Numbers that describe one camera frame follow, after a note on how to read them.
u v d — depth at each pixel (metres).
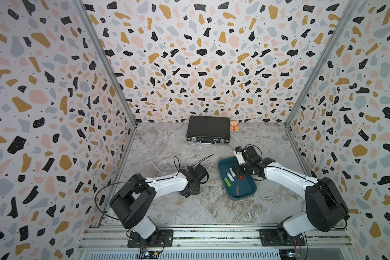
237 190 0.88
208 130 1.10
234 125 1.20
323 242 0.74
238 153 0.83
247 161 0.72
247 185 0.91
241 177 0.94
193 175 0.66
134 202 0.44
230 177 0.93
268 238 0.73
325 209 0.44
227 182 0.92
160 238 0.73
